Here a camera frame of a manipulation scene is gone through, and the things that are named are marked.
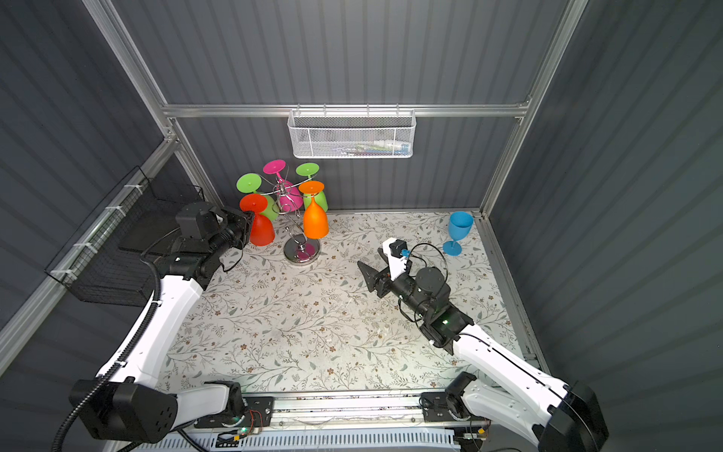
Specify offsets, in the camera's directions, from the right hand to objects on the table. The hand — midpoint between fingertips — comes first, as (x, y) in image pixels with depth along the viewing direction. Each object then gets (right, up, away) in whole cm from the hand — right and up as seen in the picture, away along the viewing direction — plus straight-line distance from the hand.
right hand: (372, 259), depth 69 cm
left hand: (-31, +13, +4) cm, 34 cm away
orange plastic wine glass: (-17, +12, +17) cm, 27 cm away
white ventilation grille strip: (+12, -46, +1) cm, 48 cm away
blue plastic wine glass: (+31, +10, +28) cm, 43 cm away
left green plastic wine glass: (-37, +22, +15) cm, 46 cm away
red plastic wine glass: (-33, +7, +15) cm, 37 cm away
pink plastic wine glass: (-25, +18, +15) cm, 35 cm away
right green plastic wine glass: (-20, +27, +20) cm, 39 cm away
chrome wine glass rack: (-28, +1, +39) cm, 48 cm away
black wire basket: (-66, -1, -1) cm, 66 cm away
